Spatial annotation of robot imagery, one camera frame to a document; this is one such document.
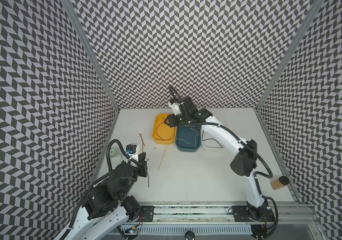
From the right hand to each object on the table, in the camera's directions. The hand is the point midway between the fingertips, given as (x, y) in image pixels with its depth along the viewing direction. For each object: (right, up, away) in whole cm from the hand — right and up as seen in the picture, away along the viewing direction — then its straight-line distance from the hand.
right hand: (168, 118), depth 83 cm
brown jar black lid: (+58, -34, -6) cm, 67 cm away
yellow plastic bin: (-6, -10, +19) cm, 22 cm away
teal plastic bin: (+12, -13, +15) cm, 23 cm away
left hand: (-9, -17, -17) cm, 25 cm away
